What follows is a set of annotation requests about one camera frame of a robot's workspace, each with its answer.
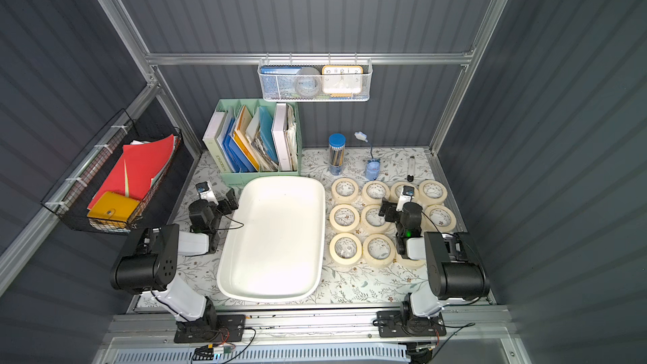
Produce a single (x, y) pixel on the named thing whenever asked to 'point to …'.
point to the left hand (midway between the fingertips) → (217, 192)
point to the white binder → (280, 131)
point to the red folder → (138, 164)
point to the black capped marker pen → (410, 177)
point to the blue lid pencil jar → (336, 153)
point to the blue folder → (237, 158)
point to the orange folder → (237, 136)
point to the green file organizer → (248, 137)
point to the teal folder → (265, 128)
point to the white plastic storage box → (273, 244)
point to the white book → (211, 139)
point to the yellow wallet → (113, 206)
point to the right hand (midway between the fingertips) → (403, 199)
